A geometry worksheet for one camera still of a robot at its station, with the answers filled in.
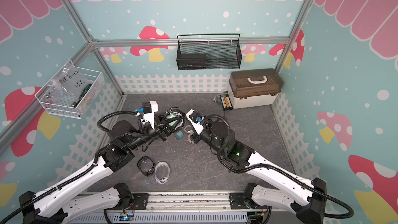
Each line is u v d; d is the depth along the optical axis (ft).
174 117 1.82
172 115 1.82
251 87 3.13
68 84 2.33
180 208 2.39
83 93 2.41
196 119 1.62
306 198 1.29
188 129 1.95
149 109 1.64
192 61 2.95
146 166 2.75
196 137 1.79
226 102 3.69
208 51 3.11
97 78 2.48
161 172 2.72
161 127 1.73
